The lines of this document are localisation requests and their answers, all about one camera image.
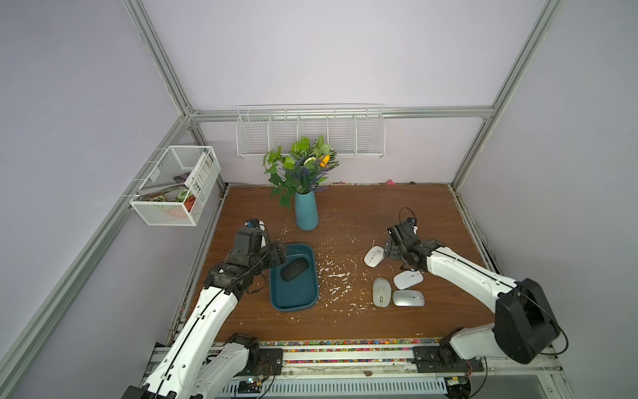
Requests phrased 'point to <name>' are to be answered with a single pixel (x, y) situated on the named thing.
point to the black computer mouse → (293, 268)
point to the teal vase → (306, 211)
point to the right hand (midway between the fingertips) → (398, 247)
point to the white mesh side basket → (177, 188)
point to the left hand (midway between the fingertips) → (277, 251)
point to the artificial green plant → (302, 170)
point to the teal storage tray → (294, 283)
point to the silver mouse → (408, 298)
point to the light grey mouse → (381, 292)
